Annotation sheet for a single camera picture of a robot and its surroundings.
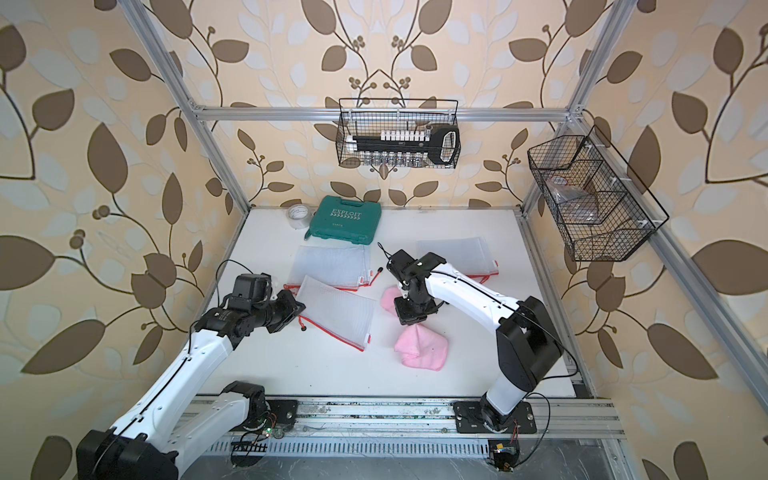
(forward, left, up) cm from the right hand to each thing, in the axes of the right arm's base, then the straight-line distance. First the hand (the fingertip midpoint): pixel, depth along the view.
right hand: (410, 320), depth 82 cm
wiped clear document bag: (+27, -22, -8) cm, 36 cm away
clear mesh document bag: (+8, +20, -11) cm, 24 cm away
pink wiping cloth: (-8, -2, +2) cm, 8 cm away
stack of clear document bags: (+25, +21, -9) cm, 34 cm away
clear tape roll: (+49, +42, -7) cm, 65 cm away
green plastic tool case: (+43, +26, -3) cm, 50 cm away
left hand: (+4, +29, +6) cm, 30 cm away
